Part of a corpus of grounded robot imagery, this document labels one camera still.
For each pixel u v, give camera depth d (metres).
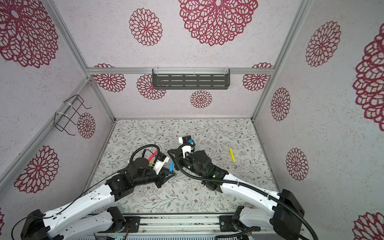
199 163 0.52
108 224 0.60
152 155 0.63
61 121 0.73
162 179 0.64
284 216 0.39
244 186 0.48
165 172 0.66
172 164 0.68
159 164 0.64
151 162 0.63
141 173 0.57
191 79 0.93
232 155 1.00
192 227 0.73
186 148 0.59
